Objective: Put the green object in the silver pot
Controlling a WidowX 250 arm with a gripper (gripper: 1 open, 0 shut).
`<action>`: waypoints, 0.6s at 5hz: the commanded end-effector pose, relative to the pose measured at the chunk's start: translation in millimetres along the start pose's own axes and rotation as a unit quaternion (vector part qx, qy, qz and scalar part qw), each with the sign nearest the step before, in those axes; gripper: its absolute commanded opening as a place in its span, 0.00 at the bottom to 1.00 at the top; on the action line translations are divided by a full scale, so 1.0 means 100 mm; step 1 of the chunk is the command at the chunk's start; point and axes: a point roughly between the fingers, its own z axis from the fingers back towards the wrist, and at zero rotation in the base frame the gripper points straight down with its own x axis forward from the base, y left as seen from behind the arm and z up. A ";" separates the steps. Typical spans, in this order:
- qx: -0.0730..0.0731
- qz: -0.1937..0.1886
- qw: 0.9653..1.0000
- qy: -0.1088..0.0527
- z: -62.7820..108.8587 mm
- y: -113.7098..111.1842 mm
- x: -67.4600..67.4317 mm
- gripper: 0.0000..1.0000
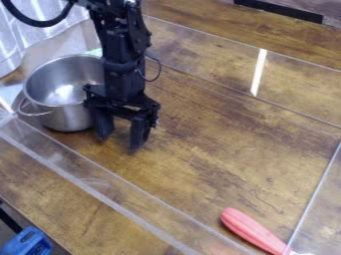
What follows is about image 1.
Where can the clear acrylic enclosure wall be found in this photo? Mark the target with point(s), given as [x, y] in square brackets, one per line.
[249, 130]

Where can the silver metal pot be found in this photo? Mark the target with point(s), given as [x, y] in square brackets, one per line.
[53, 92]

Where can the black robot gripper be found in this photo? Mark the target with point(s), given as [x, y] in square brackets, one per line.
[119, 97]

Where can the red ridged plastic object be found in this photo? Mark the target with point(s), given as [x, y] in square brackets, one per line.
[251, 231]

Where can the green sponge object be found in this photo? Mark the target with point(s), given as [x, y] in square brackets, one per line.
[96, 52]

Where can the blue plastic object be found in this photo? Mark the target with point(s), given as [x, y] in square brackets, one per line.
[29, 242]

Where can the black bar on table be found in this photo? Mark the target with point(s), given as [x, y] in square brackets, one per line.
[281, 10]

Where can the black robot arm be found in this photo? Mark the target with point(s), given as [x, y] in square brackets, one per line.
[120, 28]

